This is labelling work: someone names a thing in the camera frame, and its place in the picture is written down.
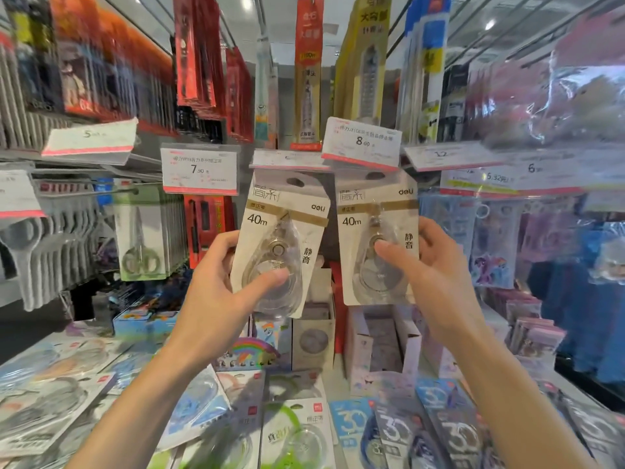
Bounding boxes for person's left hand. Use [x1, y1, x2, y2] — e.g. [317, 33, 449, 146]
[165, 231, 290, 368]

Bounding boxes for person's right hand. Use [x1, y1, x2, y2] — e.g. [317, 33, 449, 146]
[374, 216, 485, 348]

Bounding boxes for pile of assorted correction tapes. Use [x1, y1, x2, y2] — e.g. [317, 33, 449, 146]
[0, 332, 625, 469]

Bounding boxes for person's left forearm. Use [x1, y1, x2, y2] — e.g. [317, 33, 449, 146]
[66, 336, 218, 469]

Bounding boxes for person's right forearm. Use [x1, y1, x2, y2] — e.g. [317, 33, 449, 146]
[449, 317, 599, 469]

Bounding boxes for rainbow print display box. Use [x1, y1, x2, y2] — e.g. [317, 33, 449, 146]
[214, 317, 294, 372]

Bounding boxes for blue card box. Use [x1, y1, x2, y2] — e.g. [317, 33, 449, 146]
[112, 307, 182, 340]

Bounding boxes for row of blue character packs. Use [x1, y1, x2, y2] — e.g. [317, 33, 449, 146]
[419, 190, 526, 291]

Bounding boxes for white pink display carton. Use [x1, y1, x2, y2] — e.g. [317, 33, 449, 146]
[344, 305, 423, 396]

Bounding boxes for red pen set pack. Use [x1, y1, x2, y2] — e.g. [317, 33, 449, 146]
[183, 193, 236, 270]

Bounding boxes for row of green scissors packs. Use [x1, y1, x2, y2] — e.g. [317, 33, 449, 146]
[112, 182, 189, 283]

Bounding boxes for red carton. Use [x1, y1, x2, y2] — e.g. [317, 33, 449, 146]
[329, 261, 348, 357]

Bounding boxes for beige box round window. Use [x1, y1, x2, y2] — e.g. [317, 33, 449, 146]
[292, 268, 338, 372]

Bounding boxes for white price tag red stripe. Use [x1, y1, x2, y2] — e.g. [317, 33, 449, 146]
[507, 150, 625, 196]
[439, 168, 518, 197]
[160, 143, 240, 197]
[402, 141, 504, 173]
[41, 117, 139, 158]
[321, 117, 404, 173]
[249, 149, 335, 173]
[0, 168, 48, 220]

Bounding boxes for blue bagged goods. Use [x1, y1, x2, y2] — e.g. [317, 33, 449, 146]
[527, 224, 625, 386]

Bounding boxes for metal peg hook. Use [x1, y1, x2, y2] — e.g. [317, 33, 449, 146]
[36, 186, 140, 197]

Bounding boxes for row of black packs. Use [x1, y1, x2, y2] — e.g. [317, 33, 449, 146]
[174, 104, 229, 145]

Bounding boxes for row of clear scissors packs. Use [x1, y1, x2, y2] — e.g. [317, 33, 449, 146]
[0, 195, 116, 313]

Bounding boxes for row of blue yellow packs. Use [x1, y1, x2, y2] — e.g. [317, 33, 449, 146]
[395, 0, 452, 145]

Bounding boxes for white teal pen pack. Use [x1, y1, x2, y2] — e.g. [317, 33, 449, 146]
[253, 38, 280, 150]

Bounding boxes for clear bagged pink goods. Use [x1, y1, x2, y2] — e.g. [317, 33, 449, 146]
[480, 9, 625, 152]

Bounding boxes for row of yellow refill packs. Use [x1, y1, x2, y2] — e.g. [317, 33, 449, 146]
[333, 0, 393, 126]

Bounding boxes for row of orange refill packs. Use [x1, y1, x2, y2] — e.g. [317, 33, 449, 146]
[290, 0, 326, 152]

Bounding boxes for row of red hanging packs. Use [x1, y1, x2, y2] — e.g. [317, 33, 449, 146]
[171, 0, 255, 145]

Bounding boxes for row of grey white packs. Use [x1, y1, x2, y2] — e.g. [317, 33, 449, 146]
[0, 38, 67, 152]

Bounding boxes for row of dark toy packs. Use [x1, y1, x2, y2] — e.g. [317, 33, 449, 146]
[9, 0, 64, 113]

